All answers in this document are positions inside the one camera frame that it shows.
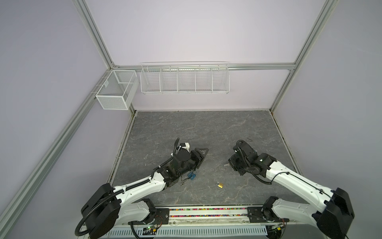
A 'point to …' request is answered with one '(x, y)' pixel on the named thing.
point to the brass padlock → (221, 185)
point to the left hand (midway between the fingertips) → (209, 155)
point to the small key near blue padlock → (182, 183)
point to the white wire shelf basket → (185, 77)
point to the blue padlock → (192, 176)
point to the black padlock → (248, 140)
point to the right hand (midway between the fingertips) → (227, 162)
